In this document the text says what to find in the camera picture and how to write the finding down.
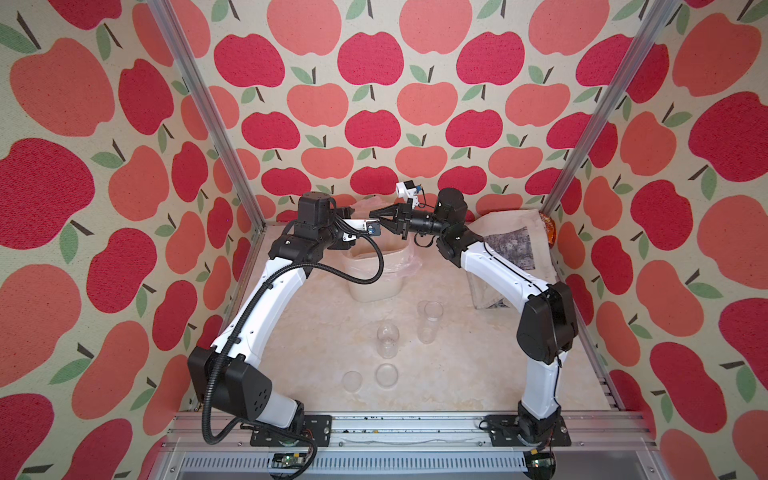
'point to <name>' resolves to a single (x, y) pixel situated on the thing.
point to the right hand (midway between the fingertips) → (371, 220)
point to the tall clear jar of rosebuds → (429, 315)
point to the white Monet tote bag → (522, 238)
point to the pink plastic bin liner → (396, 250)
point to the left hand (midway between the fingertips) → (352, 215)
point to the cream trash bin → (363, 257)
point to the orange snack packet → (550, 229)
